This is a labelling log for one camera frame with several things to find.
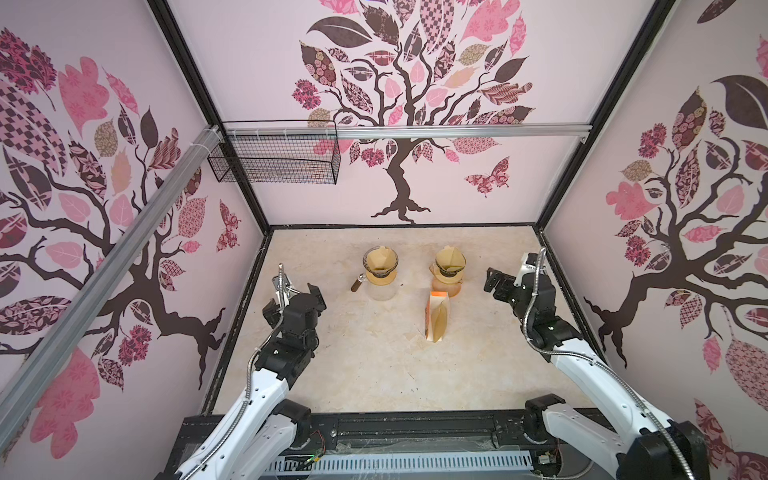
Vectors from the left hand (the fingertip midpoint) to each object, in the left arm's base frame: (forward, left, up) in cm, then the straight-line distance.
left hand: (295, 295), depth 77 cm
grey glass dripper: (+11, -22, -4) cm, 25 cm away
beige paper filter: (+17, -45, -5) cm, 48 cm away
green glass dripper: (+15, -45, -9) cm, 49 cm away
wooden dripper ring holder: (+11, -25, -7) cm, 29 cm away
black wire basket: (+45, +11, +15) cm, 49 cm away
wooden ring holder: (+15, -41, -10) cm, 44 cm away
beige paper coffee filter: (+15, -23, -3) cm, 28 cm away
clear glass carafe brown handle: (+12, -21, -17) cm, 29 cm away
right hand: (+7, -58, +2) cm, 58 cm away
